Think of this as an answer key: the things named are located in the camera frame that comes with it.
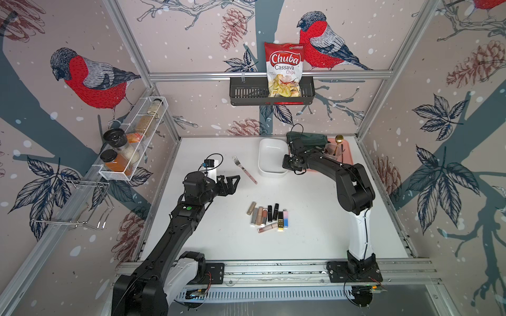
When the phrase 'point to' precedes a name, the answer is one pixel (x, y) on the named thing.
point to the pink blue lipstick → (286, 219)
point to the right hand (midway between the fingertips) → (283, 163)
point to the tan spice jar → (143, 123)
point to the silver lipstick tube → (254, 216)
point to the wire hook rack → (79, 203)
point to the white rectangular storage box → (271, 154)
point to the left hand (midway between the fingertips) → (234, 173)
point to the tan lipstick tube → (259, 216)
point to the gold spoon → (338, 139)
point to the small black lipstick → (269, 214)
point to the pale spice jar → (155, 107)
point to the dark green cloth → (308, 141)
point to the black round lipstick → (276, 210)
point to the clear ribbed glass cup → (333, 150)
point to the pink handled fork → (238, 162)
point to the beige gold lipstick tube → (251, 208)
